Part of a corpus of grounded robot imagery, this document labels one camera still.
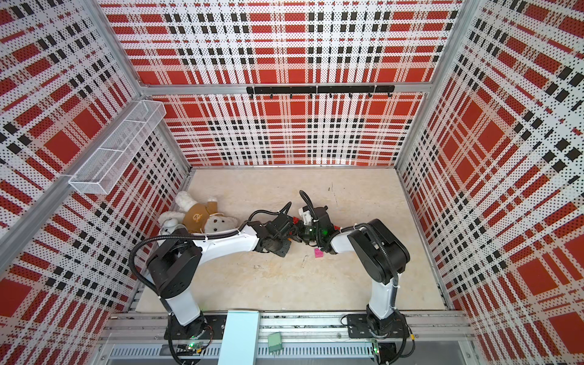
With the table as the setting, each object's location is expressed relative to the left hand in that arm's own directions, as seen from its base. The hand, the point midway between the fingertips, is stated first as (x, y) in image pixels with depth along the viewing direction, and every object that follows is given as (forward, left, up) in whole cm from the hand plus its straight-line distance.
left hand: (285, 245), depth 90 cm
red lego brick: (+10, -4, +4) cm, 11 cm away
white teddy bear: (+9, +37, +7) cm, 38 cm away
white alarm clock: (+4, +44, +10) cm, 45 cm away
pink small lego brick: (-2, -14, -3) cm, 14 cm away
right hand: (+4, 0, +4) cm, 6 cm away
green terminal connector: (-32, +1, -1) cm, 32 cm away
